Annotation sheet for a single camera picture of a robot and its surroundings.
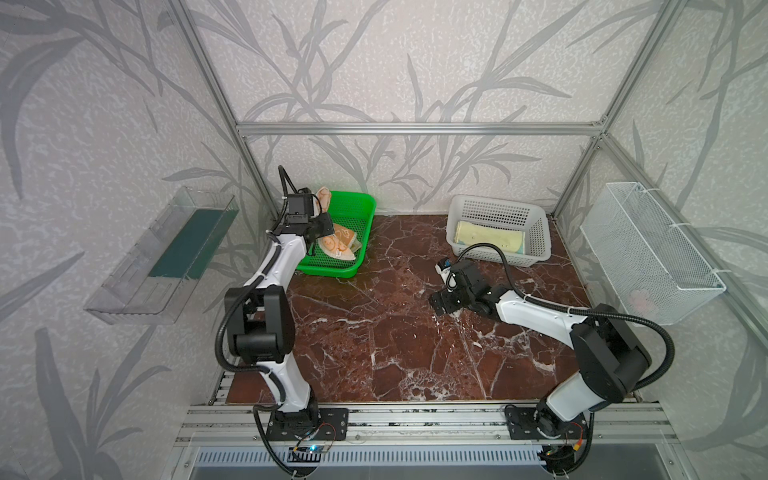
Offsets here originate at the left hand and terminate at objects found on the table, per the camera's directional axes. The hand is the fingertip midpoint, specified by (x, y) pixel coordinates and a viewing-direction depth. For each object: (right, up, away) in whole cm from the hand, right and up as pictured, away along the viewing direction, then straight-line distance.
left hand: (329, 211), depth 93 cm
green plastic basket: (+5, +2, +21) cm, 21 cm away
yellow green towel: (+48, -7, +16) cm, 51 cm away
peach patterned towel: (+2, -10, +9) cm, 14 cm away
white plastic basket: (+69, -4, +23) cm, 72 cm away
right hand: (+35, -23, -1) cm, 42 cm away
